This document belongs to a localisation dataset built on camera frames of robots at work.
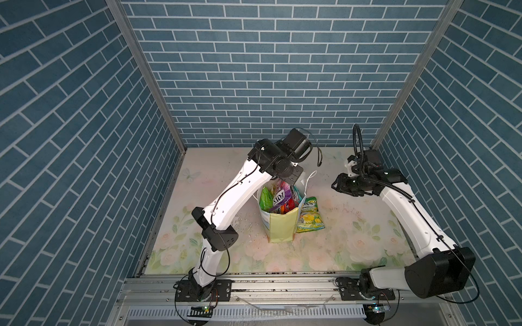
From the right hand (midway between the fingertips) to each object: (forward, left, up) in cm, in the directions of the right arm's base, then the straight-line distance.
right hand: (334, 183), depth 80 cm
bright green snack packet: (-8, +27, -3) cm, 28 cm away
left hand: (-4, +18, +9) cm, 20 cm away
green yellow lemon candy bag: (-7, +8, -17) cm, 20 cm away
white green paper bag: (-17, +20, -8) cm, 27 cm away
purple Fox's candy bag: (-14, +20, +9) cm, 26 cm away
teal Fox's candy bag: (-7, +15, 0) cm, 17 cm away
